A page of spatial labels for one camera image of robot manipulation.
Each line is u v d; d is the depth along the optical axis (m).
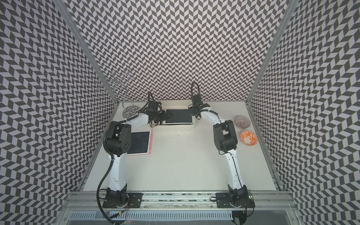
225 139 0.61
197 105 0.82
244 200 0.67
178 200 0.74
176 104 1.19
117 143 0.58
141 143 0.94
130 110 1.11
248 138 0.94
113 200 0.67
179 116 1.04
